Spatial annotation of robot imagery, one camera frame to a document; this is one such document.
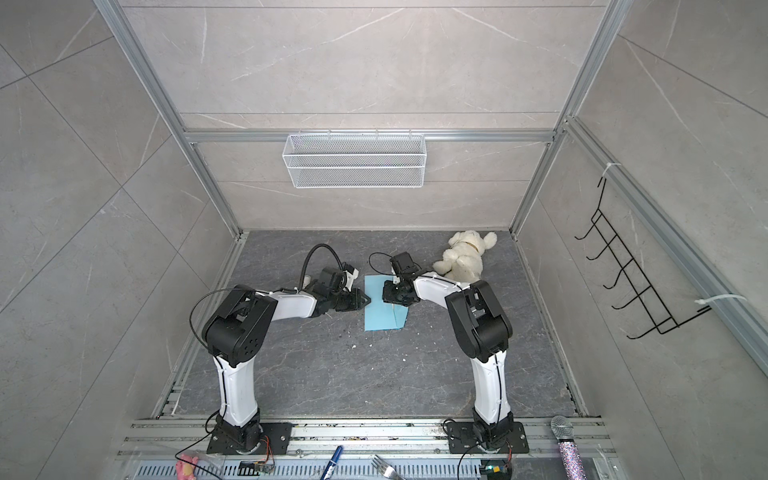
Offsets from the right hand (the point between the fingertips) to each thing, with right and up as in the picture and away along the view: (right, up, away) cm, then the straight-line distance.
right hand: (386, 294), depth 100 cm
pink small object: (-46, -35, -33) cm, 67 cm away
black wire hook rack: (+56, +11, -32) cm, 66 cm away
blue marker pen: (-12, -36, -31) cm, 49 cm away
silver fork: (0, -37, -32) cm, 49 cm away
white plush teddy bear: (+25, +11, -3) cm, 28 cm away
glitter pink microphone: (+44, -29, -29) cm, 60 cm away
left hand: (-5, 0, -2) cm, 6 cm away
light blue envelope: (-2, -6, -5) cm, 8 cm away
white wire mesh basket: (-21, +46, 0) cm, 51 cm away
